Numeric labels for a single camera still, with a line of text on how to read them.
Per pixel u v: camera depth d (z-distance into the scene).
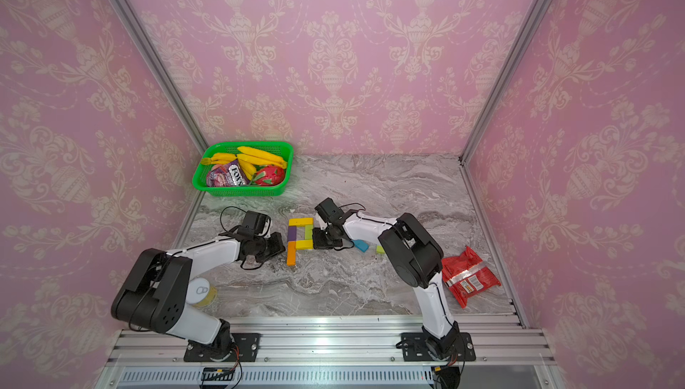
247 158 1.09
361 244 0.92
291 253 0.92
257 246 0.77
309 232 0.97
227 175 1.06
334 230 0.72
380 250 0.92
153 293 0.45
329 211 0.78
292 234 0.97
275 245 0.85
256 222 0.76
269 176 1.04
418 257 0.52
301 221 1.00
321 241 0.85
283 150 1.16
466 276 0.83
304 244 0.93
